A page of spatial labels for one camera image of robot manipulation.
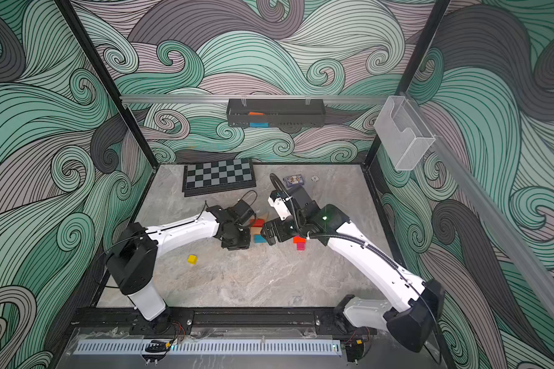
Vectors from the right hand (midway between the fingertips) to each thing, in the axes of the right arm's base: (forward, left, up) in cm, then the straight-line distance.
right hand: (277, 227), depth 73 cm
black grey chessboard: (+38, +29, -17) cm, 51 cm away
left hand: (+1, +11, -15) cm, 19 cm away
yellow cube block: (-3, +32, -19) cm, 37 cm away
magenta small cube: (+3, -10, -20) cm, 23 cm away
